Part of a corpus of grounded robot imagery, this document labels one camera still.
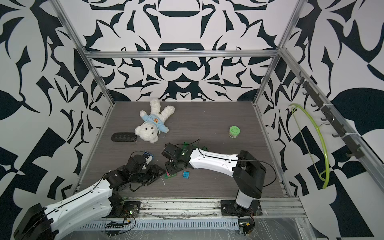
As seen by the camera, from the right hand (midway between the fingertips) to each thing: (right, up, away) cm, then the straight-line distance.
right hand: (170, 166), depth 80 cm
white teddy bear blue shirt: (-13, +21, +15) cm, 29 cm away
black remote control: (-32, +14, +16) cm, 38 cm away
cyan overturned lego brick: (+8, -7, +6) cm, 12 cm away
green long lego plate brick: (-2, -6, +1) cm, 6 cm away
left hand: (-3, -2, 0) cm, 4 cm away
